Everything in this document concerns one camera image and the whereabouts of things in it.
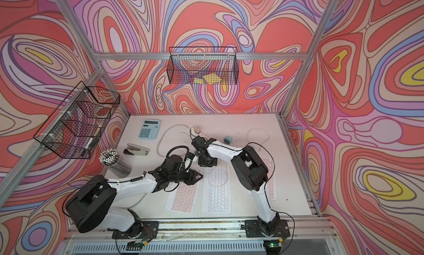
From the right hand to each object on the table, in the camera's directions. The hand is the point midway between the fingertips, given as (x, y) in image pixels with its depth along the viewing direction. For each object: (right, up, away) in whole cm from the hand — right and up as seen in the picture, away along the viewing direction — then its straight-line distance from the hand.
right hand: (207, 168), depth 94 cm
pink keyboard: (-12, -12, -12) cm, 21 cm away
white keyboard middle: (+5, -9, -10) cm, 14 cm away
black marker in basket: (-53, +18, -20) cm, 59 cm away
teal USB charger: (+13, +16, +9) cm, 22 cm away
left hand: (-2, -2, -11) cm, 11 cm away
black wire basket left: (-61, +23, -19) cm, 68 cm away
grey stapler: (-45, +10, +4) cm, 47 cm away
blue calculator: (-39, +22, +14) cm, 47 cm away
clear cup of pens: (-45, +7, -15) cm, 48 cm away
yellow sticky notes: (+1, +51, -3) cm, 51 cm away
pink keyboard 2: (+22, +4, -40) cm, 46 cm away
